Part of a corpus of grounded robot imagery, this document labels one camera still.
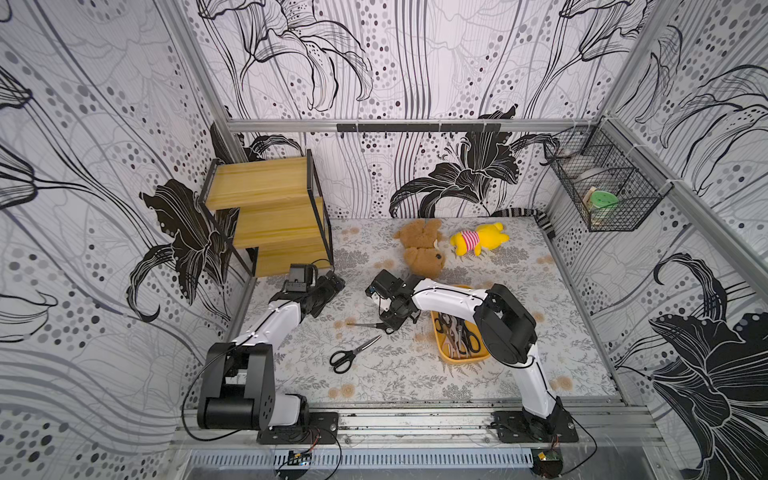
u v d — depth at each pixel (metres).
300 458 0.72
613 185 0.80
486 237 1.06
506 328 0.52
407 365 0.84
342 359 0.84
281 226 1.00
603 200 0.78
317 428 0.73
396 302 0.70
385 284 0.75
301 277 0.70
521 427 0.73
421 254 0.98
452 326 0.86
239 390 0.44
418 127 0.91
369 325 0.91
